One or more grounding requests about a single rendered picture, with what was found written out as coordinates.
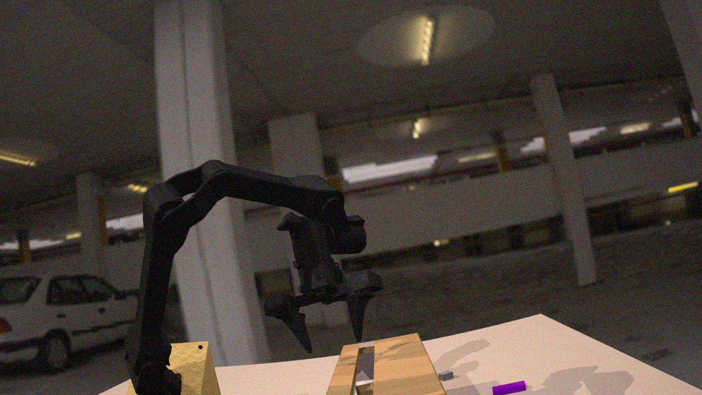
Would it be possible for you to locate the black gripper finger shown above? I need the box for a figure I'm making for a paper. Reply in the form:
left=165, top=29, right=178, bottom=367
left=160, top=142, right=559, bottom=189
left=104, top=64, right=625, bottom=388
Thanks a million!
left=346, top=292, right=374, bottom=342
left=275, top=312, right=313, bottom=353

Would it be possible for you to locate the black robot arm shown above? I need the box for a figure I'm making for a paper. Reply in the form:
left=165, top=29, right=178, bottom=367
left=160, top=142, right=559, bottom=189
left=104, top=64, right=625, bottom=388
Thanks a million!
left=124, top=160, right=367, bottom=395

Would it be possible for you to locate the purple rectangular block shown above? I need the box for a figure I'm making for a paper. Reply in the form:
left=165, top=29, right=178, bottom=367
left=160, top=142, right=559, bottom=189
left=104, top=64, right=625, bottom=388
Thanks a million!
left=492, top=381, right=526, bottom=395

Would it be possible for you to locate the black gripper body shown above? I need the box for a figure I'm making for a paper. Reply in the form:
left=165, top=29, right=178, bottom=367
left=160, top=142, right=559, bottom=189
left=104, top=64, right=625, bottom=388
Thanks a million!
left=263, top=248, right=384, bottom=317

